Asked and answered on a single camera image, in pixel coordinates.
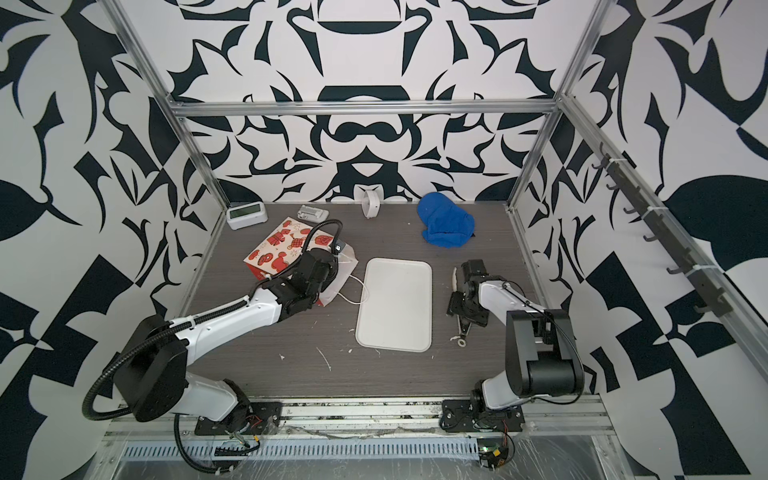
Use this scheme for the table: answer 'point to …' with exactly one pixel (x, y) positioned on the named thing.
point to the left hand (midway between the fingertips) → (317, 253)
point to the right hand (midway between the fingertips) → (464, 310)
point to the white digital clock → (245, 215)
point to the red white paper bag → (284, 245)
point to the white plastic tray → (395, 305)
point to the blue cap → (445, 223)
